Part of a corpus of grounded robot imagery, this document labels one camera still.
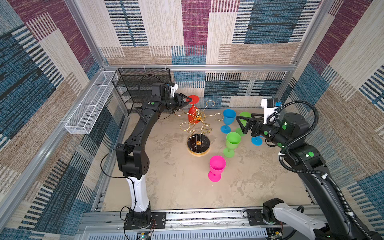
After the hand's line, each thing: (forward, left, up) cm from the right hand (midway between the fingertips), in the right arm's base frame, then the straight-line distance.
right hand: (244, 119), depth 63 cm
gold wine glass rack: (+13, +18, -37) cm, 43 cm away
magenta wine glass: (-7, +9, -27) cm, 30 cm away
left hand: (+21, +22, -6) cm, 31 cm away
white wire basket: (+20, +88, -20) cm, 92 cm away
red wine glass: (+22, +22, -16) cm, 34 cm away
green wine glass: (+7, -2, -28) cm, 29 cm away
